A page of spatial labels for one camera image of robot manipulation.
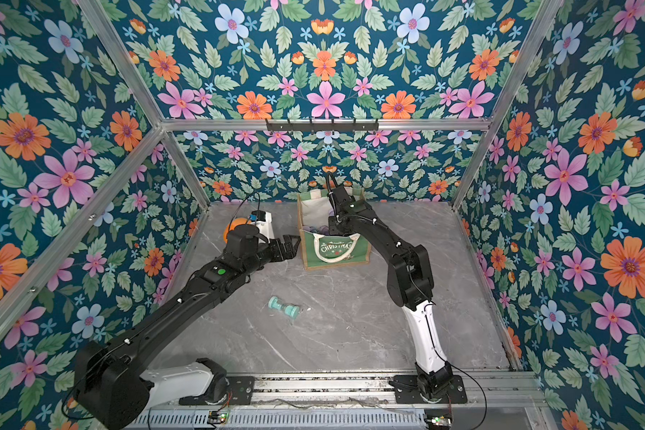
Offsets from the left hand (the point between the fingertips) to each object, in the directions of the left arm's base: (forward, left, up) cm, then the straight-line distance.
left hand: (292, 238), depth 78 cm
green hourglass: (-14, +3, -21) cm, 25 cm away
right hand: (+15, -17, -12) cm, 26 cm away
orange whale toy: (+19, +25, -13) cm, 34 cm away
